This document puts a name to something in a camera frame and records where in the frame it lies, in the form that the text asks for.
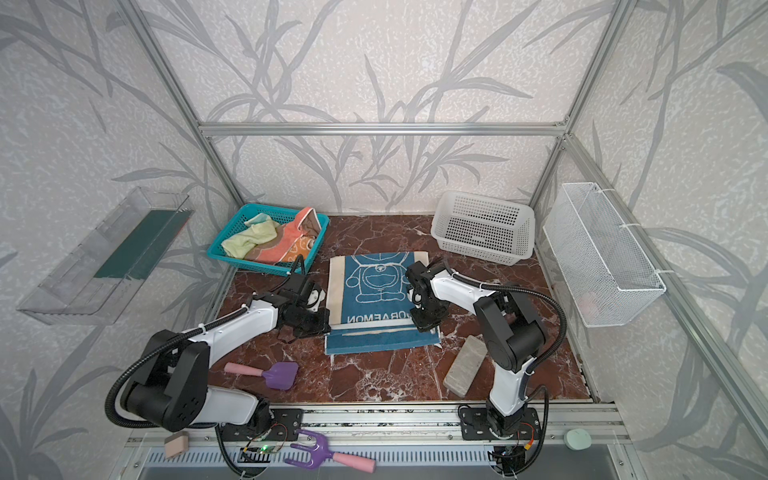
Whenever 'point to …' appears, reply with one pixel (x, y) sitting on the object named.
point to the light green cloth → (243, 246)
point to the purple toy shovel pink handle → (281, 375)
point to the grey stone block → (466, 365)
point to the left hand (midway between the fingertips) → (333, 317)
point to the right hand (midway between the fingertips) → (427, 317)
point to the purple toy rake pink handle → (323, 455)
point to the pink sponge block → (176, 444)
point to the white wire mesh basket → (606, 273)
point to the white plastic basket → (484, 228)
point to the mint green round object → (578, 439)
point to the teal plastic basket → (236, 225)
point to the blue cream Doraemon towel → (369, 305)
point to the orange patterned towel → (290, 241)
